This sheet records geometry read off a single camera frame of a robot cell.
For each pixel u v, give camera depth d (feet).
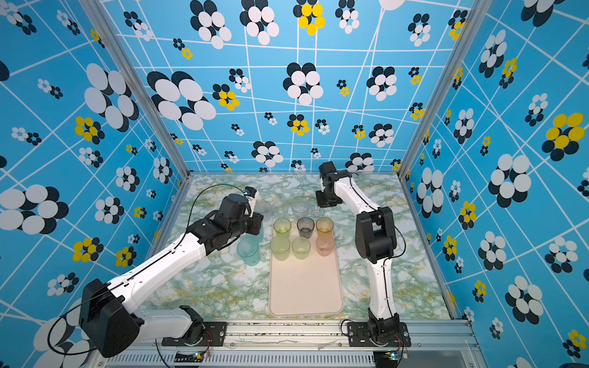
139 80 2.83
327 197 2.80
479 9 2.23
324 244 3.00
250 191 2.28
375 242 1.86
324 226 3.16
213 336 2.38
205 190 3.79
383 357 2.32
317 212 3.38
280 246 3.06
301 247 3.05
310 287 2.72
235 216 1.97
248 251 2.94
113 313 1.25
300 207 3.43
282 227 3.23
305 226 3.16
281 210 3.36
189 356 2.36
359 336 2.38
